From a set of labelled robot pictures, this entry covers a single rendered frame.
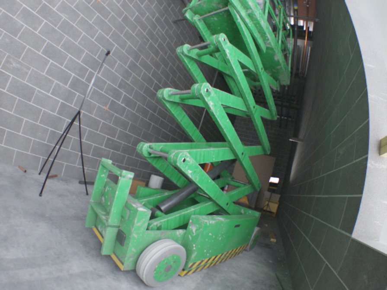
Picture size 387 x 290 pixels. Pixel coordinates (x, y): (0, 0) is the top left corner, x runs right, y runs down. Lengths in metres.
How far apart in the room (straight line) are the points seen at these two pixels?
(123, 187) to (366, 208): 1.22
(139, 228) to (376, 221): 1.19
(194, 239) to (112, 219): 0.50
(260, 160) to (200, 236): 7.89
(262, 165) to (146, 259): 8.17
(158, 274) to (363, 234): 1.06
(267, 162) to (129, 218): 8.21
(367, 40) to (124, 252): 1.99
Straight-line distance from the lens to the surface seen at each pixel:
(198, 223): 1.13
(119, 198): 0.97
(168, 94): 1.42
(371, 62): 1.39
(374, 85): 1.28
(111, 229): 1.03
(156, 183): 3.92
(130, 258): 1.02
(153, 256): 0.96
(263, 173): 8.77
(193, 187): 1.50
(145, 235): 0.99
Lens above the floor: 0.71
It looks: 8 degrees up
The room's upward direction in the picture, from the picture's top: 18 degrees clockwise
